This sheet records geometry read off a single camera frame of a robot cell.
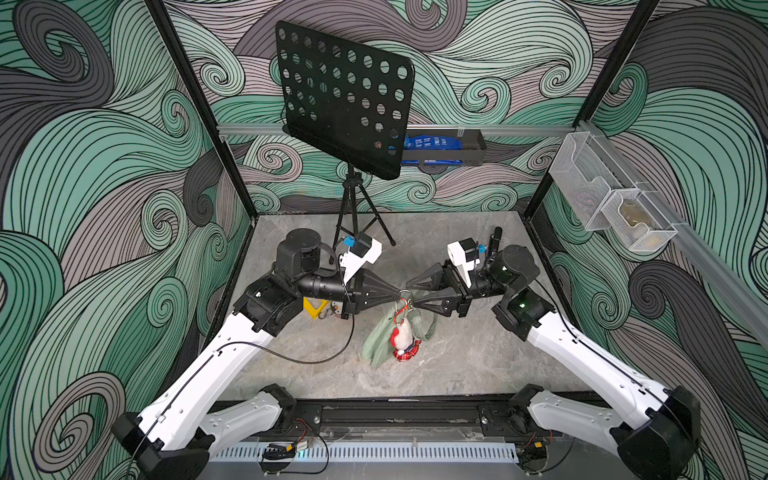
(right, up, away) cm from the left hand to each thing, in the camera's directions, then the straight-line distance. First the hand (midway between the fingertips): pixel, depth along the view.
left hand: (396, 292), depth 53 cm
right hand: (+3, 0, +4) cm, 5 cm away
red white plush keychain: (+1, -8, 0) cm, 8 cm away
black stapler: (+41, +9, +56) cm, 70 cm away
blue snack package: (+14, +40, +39) cm, 58 cm away
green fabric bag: (-3, -11, +1) cm, 12 cm away
